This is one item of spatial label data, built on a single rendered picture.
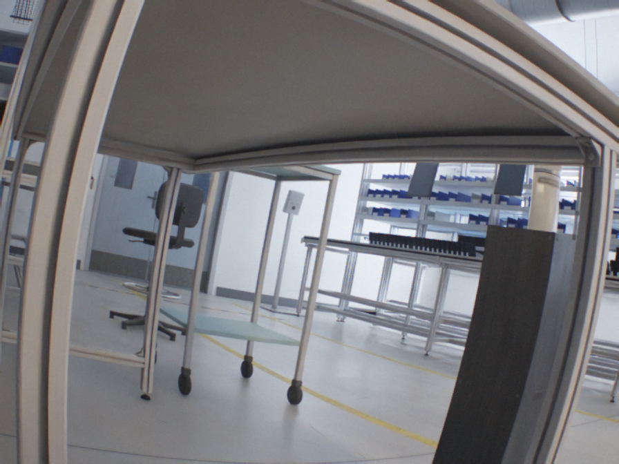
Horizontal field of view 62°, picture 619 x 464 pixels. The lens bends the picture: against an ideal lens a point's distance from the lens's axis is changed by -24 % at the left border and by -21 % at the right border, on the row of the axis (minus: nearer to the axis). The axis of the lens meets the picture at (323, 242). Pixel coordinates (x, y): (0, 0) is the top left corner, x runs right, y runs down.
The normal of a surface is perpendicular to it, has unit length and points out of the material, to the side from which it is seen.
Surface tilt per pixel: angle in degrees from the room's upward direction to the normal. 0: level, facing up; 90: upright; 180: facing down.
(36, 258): 90
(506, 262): 90
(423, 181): 78
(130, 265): 90
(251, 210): 90
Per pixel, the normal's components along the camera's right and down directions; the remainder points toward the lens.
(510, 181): -0.76, -0.34
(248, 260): 0.54, 0.07
